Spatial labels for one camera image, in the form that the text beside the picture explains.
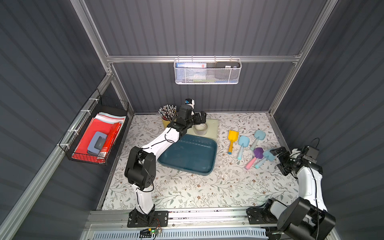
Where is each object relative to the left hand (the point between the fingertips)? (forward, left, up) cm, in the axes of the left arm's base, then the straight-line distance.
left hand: (201, 113), depth 87 cm
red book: (-22, +43, +5) cm, 49 cm away
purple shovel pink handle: (-13, -38, -23) cm, 46 cm away
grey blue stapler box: (-24, +48, +6) cm, 54 cm away
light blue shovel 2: (+2, -44, -24) cm, 50 cm away
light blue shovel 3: (-15, -44, -24) cm, 52 cm away
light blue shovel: (-3, -30, -24) cm, 39 cm away
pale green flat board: (+4, -9, -21) cm, 23 cm away
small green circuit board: (-55, +27, -27) cm, 67 cm away
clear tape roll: (+4, 0, -20) cm, 20 cm away
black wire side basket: (-1, +53, +5) cm, 54 cm away
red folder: (-12, +54, +4) cm, 56 cm away
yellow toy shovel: (0, -24, -24) cm, 33 cm away
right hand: (-23, -41, -12) cm, 48 cm away
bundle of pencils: (+8, +21, -6) cm, 23 cm away
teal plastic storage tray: (-12, +4, -25) cm, 29 cm away
